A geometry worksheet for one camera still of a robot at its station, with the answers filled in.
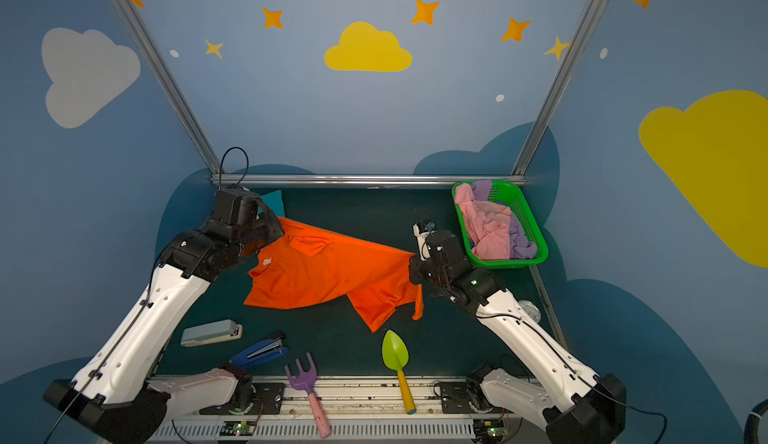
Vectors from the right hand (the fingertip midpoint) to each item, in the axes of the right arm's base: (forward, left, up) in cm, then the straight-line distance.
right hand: (416, 254), depth 77 cm
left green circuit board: (-38, +42, -21) cm, 61 cm away
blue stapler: (-21, +39, -17) cm, 47 cm away
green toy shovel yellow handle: (-19, +4, -22) cm, 30 cm away
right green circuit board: (-35, -19, -22) cm, 45 cm away
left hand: (+1, +33, +10) cm, 34 cm away
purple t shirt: (+15, -36, -17) cm, 42 cm away
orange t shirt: (0, +32, -8) cm, 33 cm away
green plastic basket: (+40, -38, -17) cm, 58 cm away
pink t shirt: (+23, -26, -14) cm, 37 cm away
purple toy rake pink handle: (-28, +28, -20) cm, 44 cm away
